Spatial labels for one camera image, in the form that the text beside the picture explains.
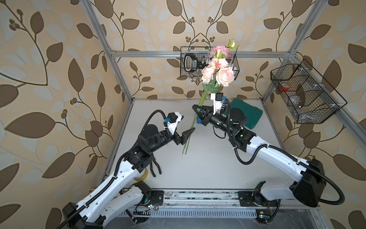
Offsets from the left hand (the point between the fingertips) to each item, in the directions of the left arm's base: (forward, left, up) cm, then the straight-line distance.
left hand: (185, 120), depth 62 cm
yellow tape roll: (-14, +23, -34) cm, 44 cm away
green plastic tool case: (+30, -51, -31) cm, 67 cm away
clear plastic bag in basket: (+20, -62, -6) cm, 65 cm away
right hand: (+6, -3, +3) cm, 7 cm away
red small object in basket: (+27, -56, -3) cm, 63 cm away
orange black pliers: (-9, +20, -36) cm, 43 cm away
